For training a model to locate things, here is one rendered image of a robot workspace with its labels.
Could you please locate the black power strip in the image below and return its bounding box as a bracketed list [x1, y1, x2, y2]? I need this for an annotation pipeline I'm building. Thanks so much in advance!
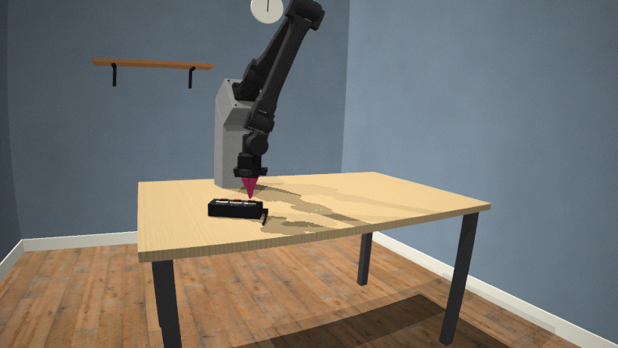
[207, 199, 268, 225]

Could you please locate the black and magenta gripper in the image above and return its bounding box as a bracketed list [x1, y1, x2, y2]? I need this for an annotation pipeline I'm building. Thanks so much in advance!
[234, 166, 268, 199]

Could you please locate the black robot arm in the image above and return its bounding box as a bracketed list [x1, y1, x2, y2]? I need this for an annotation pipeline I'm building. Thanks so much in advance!
[231, 0, 325, 176]

